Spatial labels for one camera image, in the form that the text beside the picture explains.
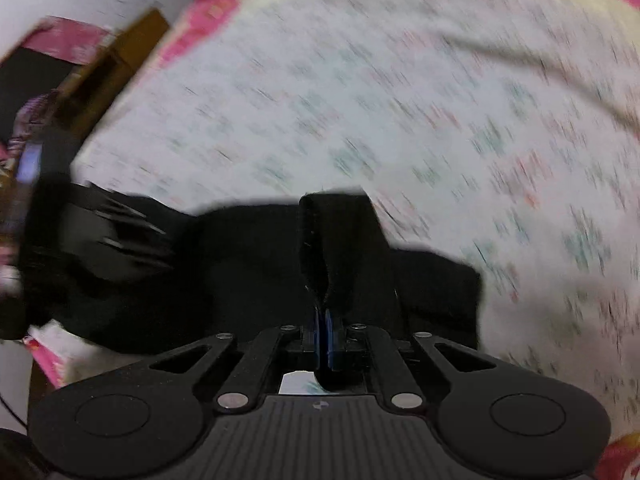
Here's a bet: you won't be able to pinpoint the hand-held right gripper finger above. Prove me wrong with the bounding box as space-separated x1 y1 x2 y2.
326 310 493 413
150 310 326 411

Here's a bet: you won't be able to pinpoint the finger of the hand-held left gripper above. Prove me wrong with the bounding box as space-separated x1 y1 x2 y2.
82 182 168 236
92 235 176 281

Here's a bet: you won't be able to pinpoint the black pants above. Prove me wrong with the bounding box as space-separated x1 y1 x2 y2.
50 190 483 396

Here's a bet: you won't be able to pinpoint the purple cloth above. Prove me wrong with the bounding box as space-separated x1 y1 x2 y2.
6 89 63 157

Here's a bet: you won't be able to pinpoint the wooden cabinet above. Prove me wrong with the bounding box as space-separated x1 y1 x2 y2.
55 7 171 131

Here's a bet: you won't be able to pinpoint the black television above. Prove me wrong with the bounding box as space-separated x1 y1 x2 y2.
0 49 73 138

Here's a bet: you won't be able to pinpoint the pink floral cloth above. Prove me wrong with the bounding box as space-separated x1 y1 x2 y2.
20 16 117 67

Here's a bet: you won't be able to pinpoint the pink cartoon printed quilt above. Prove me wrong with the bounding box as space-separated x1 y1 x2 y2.
25 0 640 480

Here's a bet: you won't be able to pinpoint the white floral bed sheet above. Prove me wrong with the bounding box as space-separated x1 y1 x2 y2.
70 0 640 441

